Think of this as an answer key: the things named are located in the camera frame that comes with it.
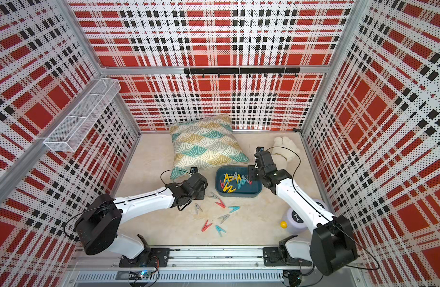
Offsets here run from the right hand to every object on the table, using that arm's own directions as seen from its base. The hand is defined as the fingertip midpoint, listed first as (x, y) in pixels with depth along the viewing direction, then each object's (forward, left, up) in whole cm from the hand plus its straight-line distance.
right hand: (255, 169), depth 85 cm
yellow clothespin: (+2, +14, -12) cm, 19 cm away
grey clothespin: (+4, +10, -13) cm, 17 cm away
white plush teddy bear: (0, -11, +15) cm, 18 cm away
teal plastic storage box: (-4, +3, -15) cm, 15 cm away
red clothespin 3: (-11, +17, -14) cm, 25 cm away
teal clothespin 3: (-24, +17, -13) cm, 32 cm away
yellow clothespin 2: (-3, +13, -13) cm, 19 cm away
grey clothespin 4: (-13, +29, -14) cm, 35 cm away
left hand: (-6, +27, -10) cm, 29 cm away
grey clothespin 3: (-18, +16, -14) cm, 28 cm away
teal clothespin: (+2, +5, -13) cm, 14 cm away
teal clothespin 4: (-14, +10, -14) cm, 22 cm away
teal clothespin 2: (-1, +8, -14) cm, 16 cm away
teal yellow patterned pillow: (+17, +26, +1) cm, 31 cm away
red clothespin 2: (-22, +24, -14) cm, 35 cm away
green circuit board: (-41, +48, -12) cm, 64 cm away
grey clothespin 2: (-7, +21, -14) cm, 26 cm away
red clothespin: (-1, +17, -14) cm, 22 cm away
